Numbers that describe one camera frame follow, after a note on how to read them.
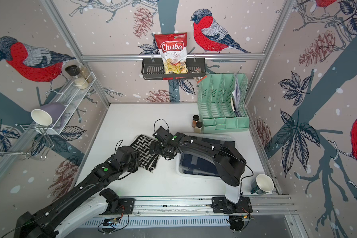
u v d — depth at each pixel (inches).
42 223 15.8
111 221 27.8
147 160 33.3
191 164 31.4
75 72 30.8
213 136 39.6
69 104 28.1
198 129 37.7
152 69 37.4
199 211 28.7
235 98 36.4
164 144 29.1
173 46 31.6
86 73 34.0
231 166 18.0
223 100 46.5
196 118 39.4
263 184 29.9
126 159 24.7
